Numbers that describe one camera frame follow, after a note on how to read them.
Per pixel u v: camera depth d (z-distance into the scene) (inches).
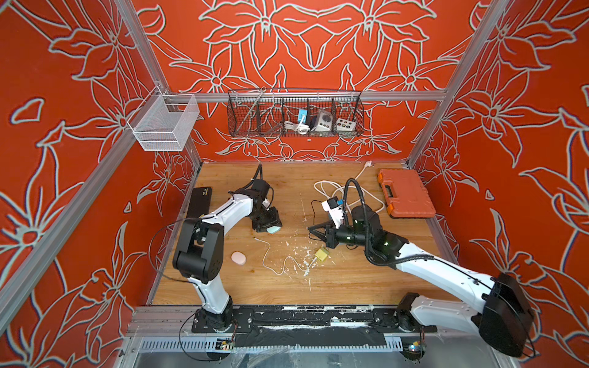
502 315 15.0
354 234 24.7
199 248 18.8
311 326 28.6
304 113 33.2
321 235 27.8
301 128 33.5
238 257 33.8
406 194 40.0
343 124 37.2
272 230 34.3
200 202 40.2
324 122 35.6
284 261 33.6
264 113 39.5
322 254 33.6
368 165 46.1
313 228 27.9
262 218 30.8
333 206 25.9
